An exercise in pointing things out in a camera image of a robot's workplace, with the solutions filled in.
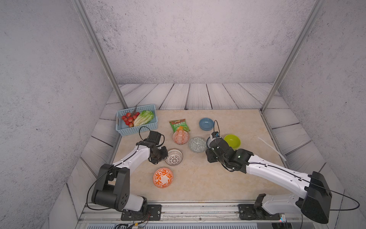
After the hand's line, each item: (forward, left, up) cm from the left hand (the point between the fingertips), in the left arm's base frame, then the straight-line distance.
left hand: (169, 156), depth 89 cm
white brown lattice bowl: (0, -3, -3) cm, 4 cm away
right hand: (-3, -23, +11) cm, 26 cm away
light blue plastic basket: (+21, +33, +1) cm, 39 cm away
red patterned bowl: (+16, -7, -3) cm, 18 cm away
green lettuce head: (+31, +21, +2) cm, 38 cm away
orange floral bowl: (-11, +4, -5) cm, 13 cm away
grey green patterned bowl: (+10, -19, -4) cm, 22 cm away
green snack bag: (+27, -6, -1) cm, 27 cm away
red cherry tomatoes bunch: (+33, +33, 0) cm, 46 cm away
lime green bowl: (+11, -43, -2) cm, 44 cm away
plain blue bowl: (+27, -26, -2) cm, 37 cm away
